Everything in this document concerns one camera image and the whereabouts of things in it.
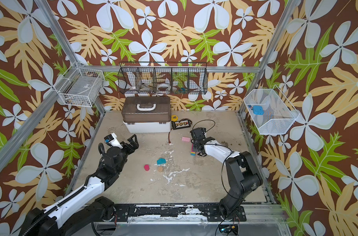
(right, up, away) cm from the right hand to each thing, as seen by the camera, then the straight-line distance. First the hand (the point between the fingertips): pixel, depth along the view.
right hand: (198, 145), depth 94 cm
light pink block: (-8, +3, +9) cm, 12 cm away
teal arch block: (-24, -9, -3) cm, 26 cm away
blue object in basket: (+34, +22, -9) cm, 42 cm away
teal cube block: (-4, -6, -1) cm, 7 cm away
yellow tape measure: (-17, +19, +18) cm, 31 cm away
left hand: (-40, +7, -15) cm, 43 cm away
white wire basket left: (-71, +36, -10) cm, 80 cm away
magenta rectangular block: (-4, 0, +4) cm, 5 cm away
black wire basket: (-24, +46, +4) cm, 52 cm away
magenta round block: (-33, -12, -6) cm, 36 cm away
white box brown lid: (-33, +20, -4) cm, 39 cm away
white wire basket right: (+39, +22, -11) cm, 46 cm away
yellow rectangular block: (-4, -5, -1) cm, 6 cm away
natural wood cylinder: (-24, -13, -7) cm, 29 cm away
